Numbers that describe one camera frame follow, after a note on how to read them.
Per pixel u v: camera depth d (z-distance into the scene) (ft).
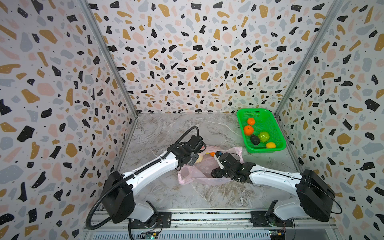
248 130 3.46
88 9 2.30
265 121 3.74
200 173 2.55
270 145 3.19
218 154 2.56
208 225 2.40
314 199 1.40
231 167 2.13
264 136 3.29
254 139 3.30
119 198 1.31
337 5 2.32
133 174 1.42
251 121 3.70
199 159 2.98
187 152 1.99
